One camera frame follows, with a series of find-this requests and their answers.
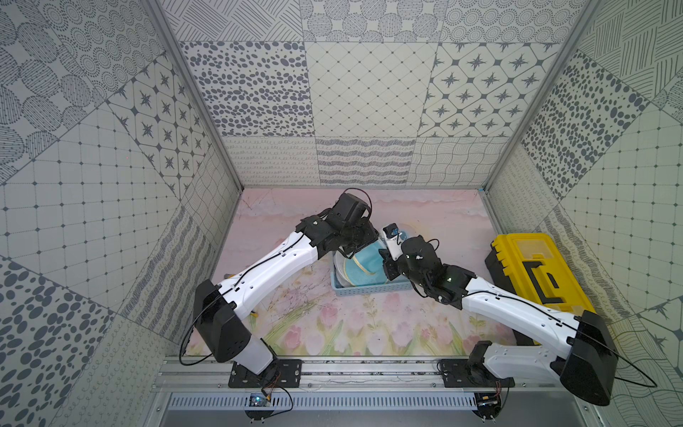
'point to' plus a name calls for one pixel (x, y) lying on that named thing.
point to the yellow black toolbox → (535, 269)
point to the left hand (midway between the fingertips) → (379, 229)
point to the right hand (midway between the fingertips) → (384, 250)
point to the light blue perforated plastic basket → (398, 284)
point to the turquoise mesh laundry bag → (367, 266)
